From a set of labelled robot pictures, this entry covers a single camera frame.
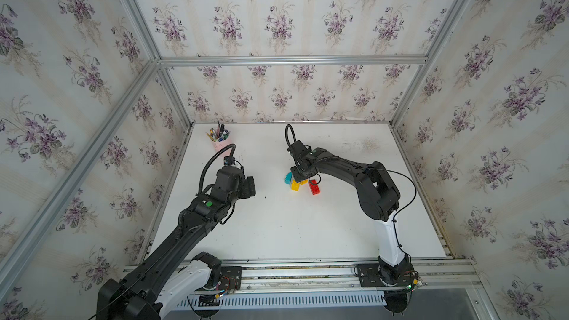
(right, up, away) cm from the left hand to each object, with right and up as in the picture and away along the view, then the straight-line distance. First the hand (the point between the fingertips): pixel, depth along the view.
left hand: (246, 182), depth 80 cm
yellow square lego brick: (+22, -1, +8) cm, 23 cm away
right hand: (+22, +1, +18) cm, 29 cm away
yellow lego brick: (+19, -4, +13) cm, 23 cm away
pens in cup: (-17, +19, +23) cm, 34 cm away
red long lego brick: (+27, -5, +15) cm, 31 cm away
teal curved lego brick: (+16, -1, +16) cm, 22 cm away
